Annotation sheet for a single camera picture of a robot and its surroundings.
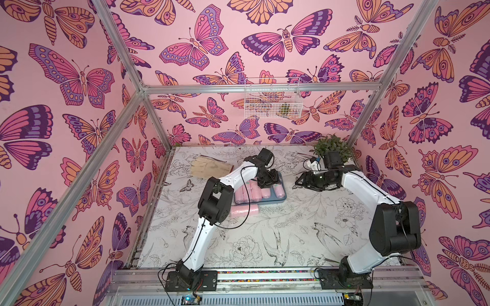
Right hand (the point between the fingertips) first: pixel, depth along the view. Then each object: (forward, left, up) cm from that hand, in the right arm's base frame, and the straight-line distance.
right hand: (297, 184), depth 88 cm
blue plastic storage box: (-1, +11, -11) cm, 15 cm away
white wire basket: (+38, +10, +21) cm, 44 cm away
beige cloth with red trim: (+19, +51, -11) cm, 55 cm away
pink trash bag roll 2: (+2, +7, -9) cm, 12 cm away
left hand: (+5, +7, -7) cm, 11 cm away
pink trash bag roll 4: (+1, +19, -7) cm, 21 cm away
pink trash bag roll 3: (0, +14, -8) cm, 16 cm away
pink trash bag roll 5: (-1, +26, -9) cm, 28 cm away
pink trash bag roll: (-9, +25, -10) cm, 28 cm away
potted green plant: (+15, -19, +7) cm, 25 cm away
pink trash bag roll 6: (-2, +24, -11) cm, 26 cm away
